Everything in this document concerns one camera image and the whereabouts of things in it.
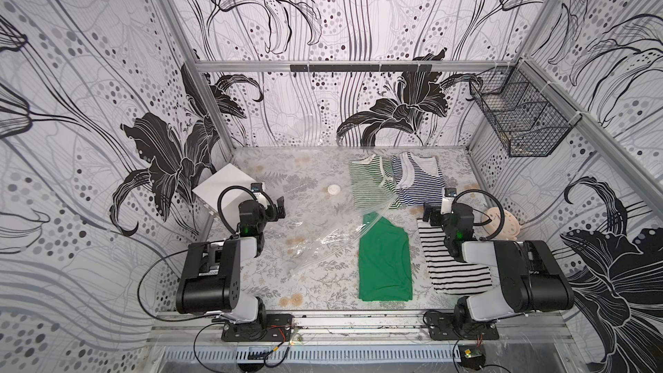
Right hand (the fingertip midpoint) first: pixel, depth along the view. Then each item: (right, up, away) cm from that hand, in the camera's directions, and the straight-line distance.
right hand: (441, 200), depth 94 cm
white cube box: (-79, +8, -1) cm, 80 cm away
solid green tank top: (-23, -20, -10) cm, 32 cm away
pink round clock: (+23, -10, -4) cm, 26 cm away
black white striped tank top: (-3, -23, -12) cm, 26 cm away
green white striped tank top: (-24, +6, +10) cm, 26 cm away
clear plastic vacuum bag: (-50, -5, +4) cm, 50 cm away
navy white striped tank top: (-4, +7, +15) cm, 17 cm away
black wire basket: (+29, +30, -6) cm, 42 cm away
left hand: (-63, 0, 0) cm, 63 cm away
